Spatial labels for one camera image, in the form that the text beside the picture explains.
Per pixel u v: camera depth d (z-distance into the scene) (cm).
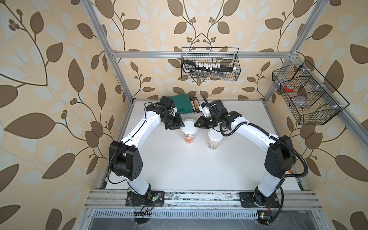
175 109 81
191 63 81
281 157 46
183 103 119
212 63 80
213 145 86
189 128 83
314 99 72
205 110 78
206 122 74
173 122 73
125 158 45
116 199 76
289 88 81
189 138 89
